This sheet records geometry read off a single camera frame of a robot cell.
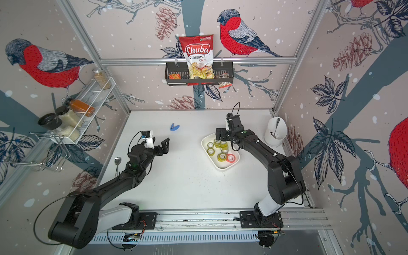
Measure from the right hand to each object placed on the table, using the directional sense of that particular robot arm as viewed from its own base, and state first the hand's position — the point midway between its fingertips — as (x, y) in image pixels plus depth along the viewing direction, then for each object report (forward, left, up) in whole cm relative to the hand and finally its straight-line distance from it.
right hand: (222, 132), depth 91 cm
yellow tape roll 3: (-6, +7, -12) cm, 15 cm away
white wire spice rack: (-16, +64, +23) cm, 70 cm away
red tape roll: (-10, -6, -13) cm, 17 cm away
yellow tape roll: (-1, +3, -12) cm, 12 cm away
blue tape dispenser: (+12, +33, -12) cm, 37 cm away
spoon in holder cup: (+8, -34, 0) cm, 35 cm away
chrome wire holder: (-23, +75, +14) cm, 80 cm away
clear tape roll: (-1, +7, -13) cm, 15 cm away
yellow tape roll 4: (-5, -2, -13) cm, 14 cm away
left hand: (-7, +32, +5) cm, 33 cm away
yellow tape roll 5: (-11, 0, -11) cm, 15 cm away
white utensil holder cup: (+6, -38, -9) cm, 40 cm away
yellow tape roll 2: (-3, -2, -10) cm, 11 cm away
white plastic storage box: (-15, -1, -12) cm, 19 cm away
